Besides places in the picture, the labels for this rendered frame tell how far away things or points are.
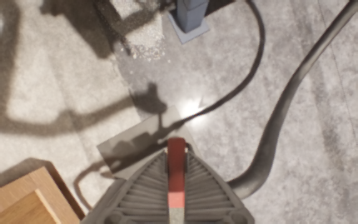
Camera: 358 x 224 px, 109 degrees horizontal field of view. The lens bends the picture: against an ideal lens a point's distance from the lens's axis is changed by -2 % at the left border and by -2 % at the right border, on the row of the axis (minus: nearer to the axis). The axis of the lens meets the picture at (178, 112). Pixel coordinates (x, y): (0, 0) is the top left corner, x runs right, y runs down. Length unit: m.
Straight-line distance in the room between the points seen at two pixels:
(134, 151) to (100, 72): 0.40
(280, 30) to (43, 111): 1.17
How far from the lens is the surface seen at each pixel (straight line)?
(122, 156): 0.72
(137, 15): 0.75
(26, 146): 0.98
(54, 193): 0.87
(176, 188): 0.17
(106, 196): 0.42
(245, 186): 0.24
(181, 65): 0.65
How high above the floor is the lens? 0.63
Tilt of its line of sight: 85 degrees down
